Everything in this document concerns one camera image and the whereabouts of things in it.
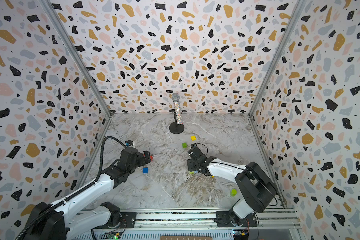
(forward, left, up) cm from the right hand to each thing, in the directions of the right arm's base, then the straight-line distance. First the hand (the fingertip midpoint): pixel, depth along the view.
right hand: (190, 160), depth 90 cm
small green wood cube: (+14, +4, -5) cm, 16 cm away
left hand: (0, +26, +8) cm, 27 cm away
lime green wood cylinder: (-17, -24, -3) cm, 30 cm away
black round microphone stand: (+28, +12, -4) cm, 31 cm away
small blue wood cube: (-5, +27, -3) cm, 28 cm away
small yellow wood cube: (+20, -2, -5) cm, 20 cm away
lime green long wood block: (-6, -1, -4) cm, 7 cm away
